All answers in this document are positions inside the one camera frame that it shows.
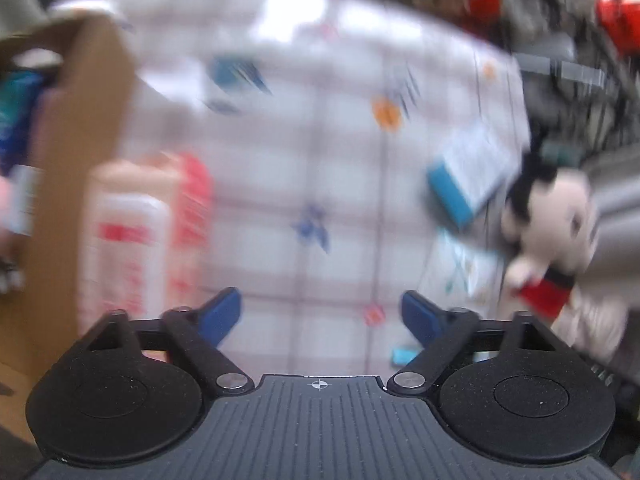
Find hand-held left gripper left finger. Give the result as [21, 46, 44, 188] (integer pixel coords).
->
[57, 287, 253, 396]

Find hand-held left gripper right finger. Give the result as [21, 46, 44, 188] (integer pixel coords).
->
[387, 290, 583, 396]

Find brown cardboard box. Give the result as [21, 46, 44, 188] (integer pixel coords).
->
[0, 12, 137, 391]

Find pink cloth pad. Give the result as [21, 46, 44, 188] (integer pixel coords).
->
[0, 180, 23, 243]

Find blue wipes pack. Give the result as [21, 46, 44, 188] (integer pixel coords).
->
[0, 67, 48, 176]

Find pink wet wipes pack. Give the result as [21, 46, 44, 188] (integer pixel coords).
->
[80, 152, 213, 333]

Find white teal wipes packet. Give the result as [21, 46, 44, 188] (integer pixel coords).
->
[427, 125, 518, 226]

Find plush doll with red top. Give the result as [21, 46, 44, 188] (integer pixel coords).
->
[500, 152, 631, 361]

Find checked tablecloth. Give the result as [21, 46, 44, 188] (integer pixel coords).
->
[50, 0, 531, 376]

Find wheelchair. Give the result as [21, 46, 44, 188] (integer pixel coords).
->
[515, 0, 640, 161]

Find red bag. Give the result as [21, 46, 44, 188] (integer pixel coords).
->
[465, 0, 503, 31]

